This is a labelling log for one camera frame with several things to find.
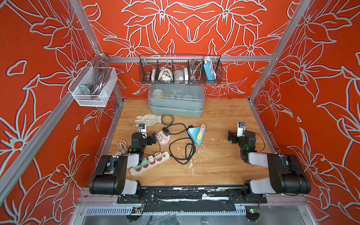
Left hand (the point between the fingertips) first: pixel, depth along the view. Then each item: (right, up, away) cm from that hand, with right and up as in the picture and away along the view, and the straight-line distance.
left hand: (148, 131), depth 93 cm
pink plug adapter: (+38, +4, +2) cm, 38 cm away
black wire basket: (+22, +44, +4) cm, 49 cm away
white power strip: (+9, -14, -11) cm, 20 cm away
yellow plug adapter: (+34, -3, -4) cm, 34 cm away
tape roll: (+12, +7, +14) cm, 20 cm away
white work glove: (-3, +7, +14) cm, 16 cm away
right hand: (+58, +2, -1) cm, 58 cm away
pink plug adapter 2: (+36, +1, -1) cm, 36 cm away
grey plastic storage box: (+19, +22, +5) cm, 29 cm away
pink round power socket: (+10, -5, -2) cm, 11 cm away
